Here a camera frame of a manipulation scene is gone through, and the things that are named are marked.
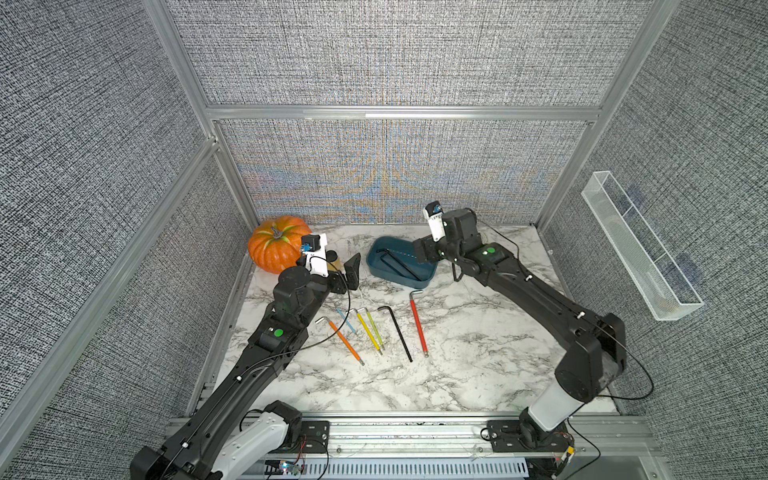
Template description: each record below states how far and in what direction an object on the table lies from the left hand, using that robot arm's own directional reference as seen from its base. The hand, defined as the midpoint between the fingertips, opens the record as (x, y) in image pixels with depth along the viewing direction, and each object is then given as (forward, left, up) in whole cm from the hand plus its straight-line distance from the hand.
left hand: (348, 250), depth 70 cm
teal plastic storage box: (+22, -14, -32) cm, 42 cm away
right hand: (+11, -21, -5) cm, 24 cm away
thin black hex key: (+21, -16, -33) cm, 42 cm away
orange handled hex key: (-7, +4, -32) cm, 33 cm away
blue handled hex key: (-2, +4, -33) cm, 34 cm away
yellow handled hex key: (-5, -3, -33) cm, 34 cm away
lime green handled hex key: (-5, -6, -33) cm, 33 cm away
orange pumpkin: (+22, +27, -21) cm, 41 cm away
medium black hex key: (-6, -13, -33) cm, 35 cm away
